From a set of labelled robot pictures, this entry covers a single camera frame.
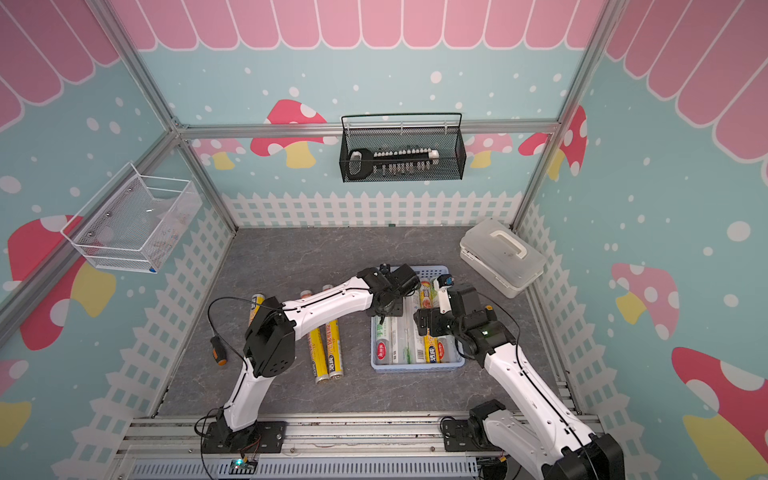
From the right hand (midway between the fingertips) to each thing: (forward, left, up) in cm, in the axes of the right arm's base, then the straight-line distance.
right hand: (430, 313), depth 81 cm
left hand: (+4, +12, -7) cm, 14 cm away
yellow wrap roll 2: (-7, +32, -11) cm, 34 cm away
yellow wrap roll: (+11, +55, -11) cm, 57 cm away
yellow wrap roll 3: (-6, +27, -10) cm, 30 cm away
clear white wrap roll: (-4, +3, -10) cm, 11 cm away
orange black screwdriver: (-5, +62, -13) cm, 64 cm away
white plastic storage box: (+21, -25, -3) cm, 33 cm away
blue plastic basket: (+4, +2, +13) cm, 14 cm away
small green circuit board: (-33, +48, -16) cm, 60 cm away
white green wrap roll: (0, +7, -11) cm, 13 cm away
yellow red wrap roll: (-5, -1, -11) cm, 12 cm away
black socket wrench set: (+39, +19, +22) cm, 49 cm away
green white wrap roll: (-4, +14, -10) cm, 17 cm away
